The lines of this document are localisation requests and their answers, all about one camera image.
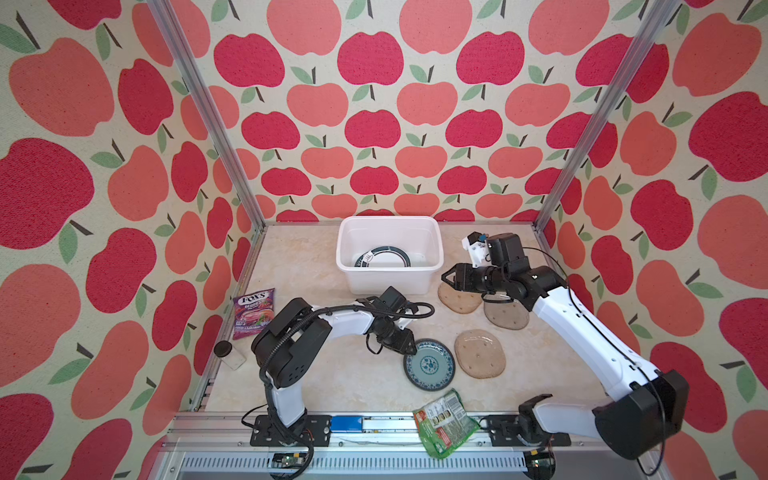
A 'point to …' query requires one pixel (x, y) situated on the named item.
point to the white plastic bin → (420, 237)
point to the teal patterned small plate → (431, 367)
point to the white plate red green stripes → (383, 256)
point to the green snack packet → (444, 424)
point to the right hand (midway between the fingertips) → (455, 275)
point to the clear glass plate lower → (479, 354)
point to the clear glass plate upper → (459, 301)
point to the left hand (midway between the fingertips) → (417, 353)
